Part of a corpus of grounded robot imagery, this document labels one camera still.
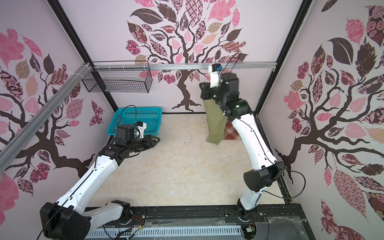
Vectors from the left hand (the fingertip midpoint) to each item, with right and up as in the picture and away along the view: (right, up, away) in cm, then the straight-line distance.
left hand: (158, 142), depth 77 cm
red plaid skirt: (+45, +4, +27) cm, 52 cm away
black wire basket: (-23, +41, +17) cm, 50 cm away
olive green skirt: (+33, +12, +12) cm, 37 cm away
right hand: (+22, +29, -10) cm, 37 cm away
